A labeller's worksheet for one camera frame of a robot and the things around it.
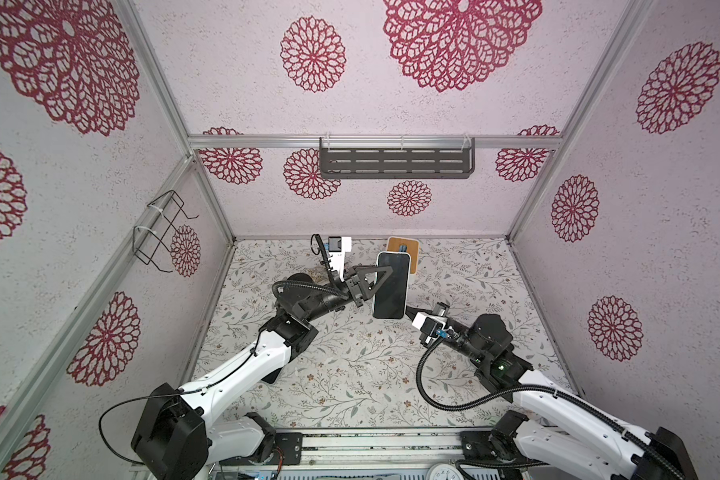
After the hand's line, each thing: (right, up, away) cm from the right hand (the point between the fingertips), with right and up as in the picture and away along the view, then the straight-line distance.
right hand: (404, 297), depth 67 cm
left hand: (-4, +6, -4) cm, 8 cm away
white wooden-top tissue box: (+10, +14, +46) cm, 49 cm away
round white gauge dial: (+9, -40, +1) cm, 41 cm away
